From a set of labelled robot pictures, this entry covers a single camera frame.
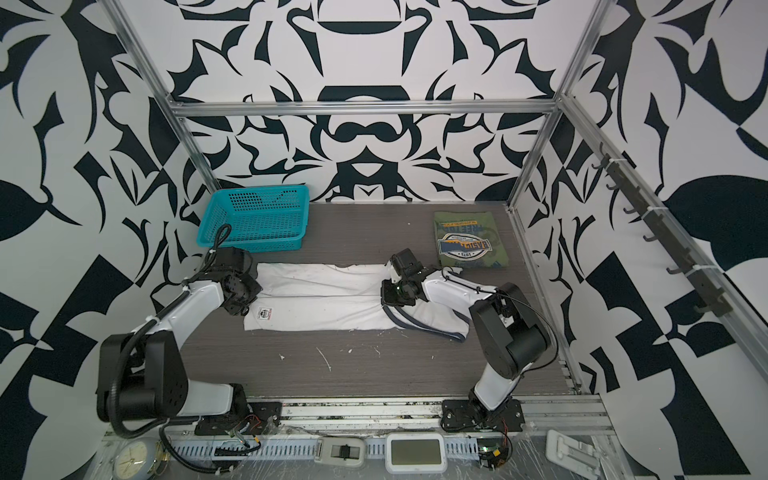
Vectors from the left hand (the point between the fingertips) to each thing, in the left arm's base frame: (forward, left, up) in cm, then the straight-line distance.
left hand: (252, 289), depth 89 cm
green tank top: (+21, -70, -6) cm, 73 cm away
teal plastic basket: (+34, +7, -7) cm, 35 cm away
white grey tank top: (-1, -23, -5) cm, 23 cm away
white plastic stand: (-42, -80, -5) cm, 91 cm away
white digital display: (-40, -44, -2) cm, 60 cm away
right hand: (-2, -38, -2) cm, 38 cm away
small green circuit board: (-40, -63, -8) cm, 75 cm away
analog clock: (-39, +16, -2) cm, 43 cm away
